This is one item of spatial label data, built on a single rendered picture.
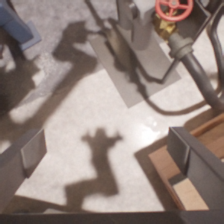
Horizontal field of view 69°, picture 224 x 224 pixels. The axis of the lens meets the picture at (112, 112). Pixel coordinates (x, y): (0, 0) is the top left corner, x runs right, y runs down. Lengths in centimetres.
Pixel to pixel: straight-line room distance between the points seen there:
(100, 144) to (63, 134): 20
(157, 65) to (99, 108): 36
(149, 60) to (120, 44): 17
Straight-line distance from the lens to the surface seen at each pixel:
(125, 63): 87
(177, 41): 43
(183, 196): 37
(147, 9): 45
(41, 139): 17
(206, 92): 44
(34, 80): 99
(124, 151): 81
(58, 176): 91
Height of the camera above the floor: 81
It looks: 81 degrees down
